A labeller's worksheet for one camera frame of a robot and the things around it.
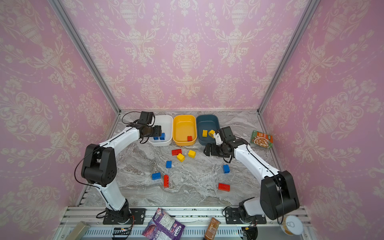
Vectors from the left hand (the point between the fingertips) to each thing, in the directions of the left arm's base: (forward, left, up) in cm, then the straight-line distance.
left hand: (157, 131), depth 96 cm
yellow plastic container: (+7, -17, -7) cm, 19 cm away
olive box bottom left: (-53, +28, -8) cm, 60 cm away
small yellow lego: (+5, -31, -8) cm, 33 cm away
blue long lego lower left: (-26, -2, -9) cm, 28 cm away
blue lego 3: (-21, -43, -9) cm, 49 cm away
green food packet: (0, -70, -7) cm, 71 cm away
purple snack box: (-50, -11, -8) cm, 52 cm away
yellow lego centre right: (-12, -23, -8) cm, 27 cm away
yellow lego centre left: (-14, -16, -8) cm, 23 cm away
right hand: (-14, -34, +1) cm, 37 cm away
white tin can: (-49, -69, -4) cm, 85 cm away
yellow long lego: (+4, -36, -6) cm, 36 cm away
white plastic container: (+16, -2, -9) cm, 18 cm away
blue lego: (+1, -2, -8) cm, 8 cm away
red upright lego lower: (-29, -8, -9) cm, 31 cm away
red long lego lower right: (-31, -41, -9) cm, 53 cm away
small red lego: (+1, -21, -9) cm, 22 cm away
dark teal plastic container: (+13, -33, -9) cm, 37 cm away
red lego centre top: (-11, -12, -8) cm, 18 cm away
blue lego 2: (-18, -9, -10) cm, 22 cm away
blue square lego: (0, +3, -8) cm, 9 cm away
